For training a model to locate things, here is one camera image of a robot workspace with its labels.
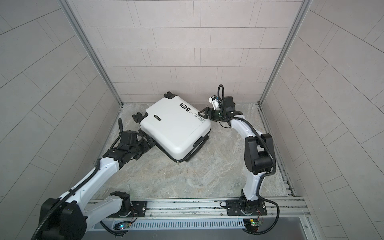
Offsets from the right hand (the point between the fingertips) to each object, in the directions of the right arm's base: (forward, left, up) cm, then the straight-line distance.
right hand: (201, 114), depth 87 cm
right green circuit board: (-52, -19, -20) cm, 59 cm away
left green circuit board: (-49, +37, -15) cm, 64 cm away
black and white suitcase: (-11, +14, +1) cm, 18 cm away
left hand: (-13, +27, -7) cm, 30 cm away
